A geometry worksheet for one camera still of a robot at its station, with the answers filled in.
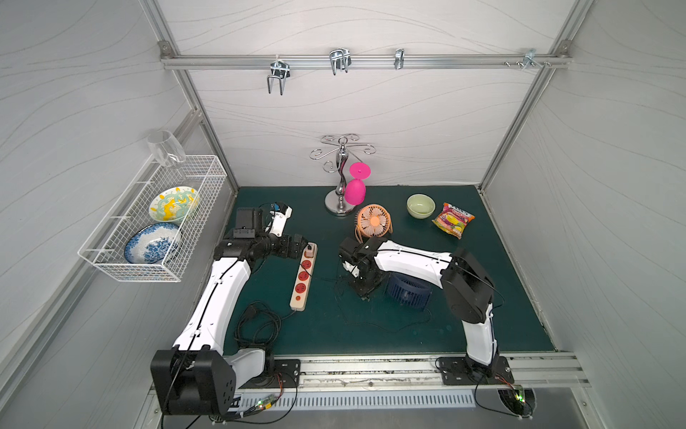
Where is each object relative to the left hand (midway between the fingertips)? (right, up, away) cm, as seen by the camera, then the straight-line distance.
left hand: (292, 238), depth 79 cm
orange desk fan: (+26, +4, +19) cm, 32 cm away
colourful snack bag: (+59, +5, +25) cm, 64 cm away
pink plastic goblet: (+20, +16, +16) cm, 30 cm away
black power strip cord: (-11, -27, +1) cm, 29 cm away
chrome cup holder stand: (+12, +11, +35) cm, 39 cm away
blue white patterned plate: (-30, +1, -17) cm, 34 cm away
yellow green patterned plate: (-30, +10, -9) cm, 33 cm away
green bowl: (+48, +10, +31) cm, 58 cm away
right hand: (+21, -18, +8) cm, 29 cm away
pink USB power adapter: (+3, -5, +13) cm, 14 cm away
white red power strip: (+2, -13, +10) cm, 17 cm away
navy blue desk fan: (+35, -16, 0) cm, 39 cm away
